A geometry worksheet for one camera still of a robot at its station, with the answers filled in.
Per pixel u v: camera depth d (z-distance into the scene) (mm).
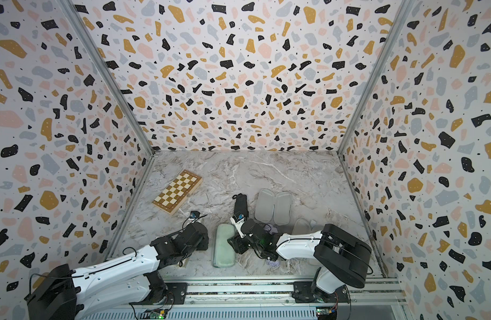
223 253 798
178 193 1001
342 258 440
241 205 965
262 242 651
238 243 742
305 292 736
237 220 747
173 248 608
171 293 731
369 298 762
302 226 904
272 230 879
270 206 987
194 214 748
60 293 399
